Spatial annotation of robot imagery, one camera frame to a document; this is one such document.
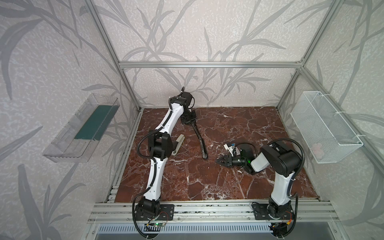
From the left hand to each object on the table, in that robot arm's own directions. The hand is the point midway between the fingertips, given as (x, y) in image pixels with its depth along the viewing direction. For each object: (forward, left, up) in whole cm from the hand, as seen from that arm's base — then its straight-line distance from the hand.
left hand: (197, 117), depth 96 cm
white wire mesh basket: (-27, -57, +21) cm, 66 cm away
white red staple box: (-18, -19, -5) cm, 27 cm away
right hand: (-23, -13, -11) cm, 29 cm away
